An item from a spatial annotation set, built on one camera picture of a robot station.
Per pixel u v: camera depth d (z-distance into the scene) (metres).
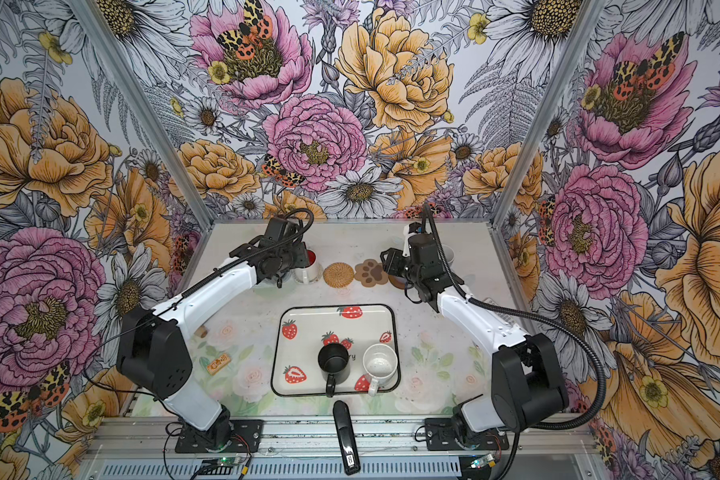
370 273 1.05
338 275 1.05
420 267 0.65
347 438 0.71
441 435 0.74
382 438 0.76
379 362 0.85
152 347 0.45
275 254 0.63
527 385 0.43
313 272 1.00
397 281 1.03
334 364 0.85
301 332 0.92
